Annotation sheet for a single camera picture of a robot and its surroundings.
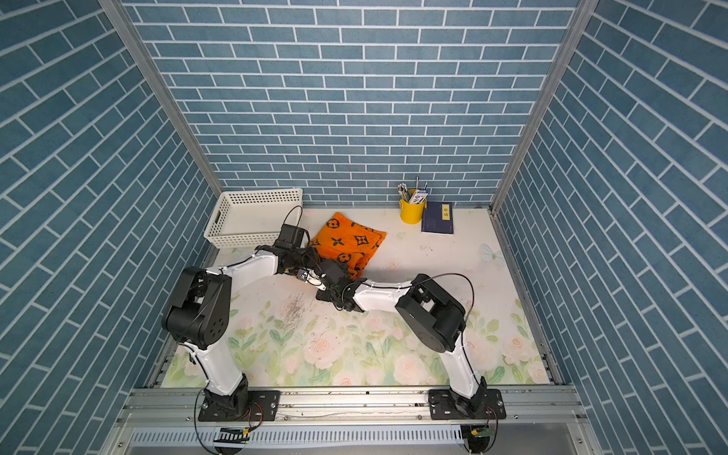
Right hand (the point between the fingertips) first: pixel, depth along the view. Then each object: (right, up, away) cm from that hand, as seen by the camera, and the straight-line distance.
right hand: (330, 272), depth 94 cm
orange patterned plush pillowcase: (+4, +10, +15) cm, 18 cm away
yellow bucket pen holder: (+30, +21, +18) cm, 41 cm away
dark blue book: (+42, +20, +25) cm, 53 cm away
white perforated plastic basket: (-37, +19, +25) cm, 48 cm away
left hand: (-3, +3, +4) cm, 6 cm away
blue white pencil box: (+32, +27, +11) cm, 43 cm away
